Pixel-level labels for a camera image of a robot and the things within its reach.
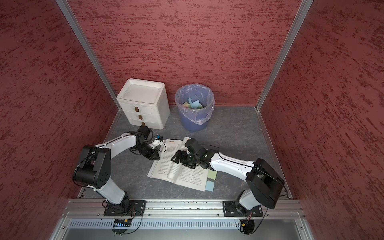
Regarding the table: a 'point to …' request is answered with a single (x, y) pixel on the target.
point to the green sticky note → (211, 174)
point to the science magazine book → (163, 167)
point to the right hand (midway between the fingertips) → (176, 165)
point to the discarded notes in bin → (195, 105)
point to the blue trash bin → (190, 127)
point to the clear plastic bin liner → (196, 91)
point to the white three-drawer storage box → (144, 103)
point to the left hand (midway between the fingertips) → (156, 160)
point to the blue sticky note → (209, 186)
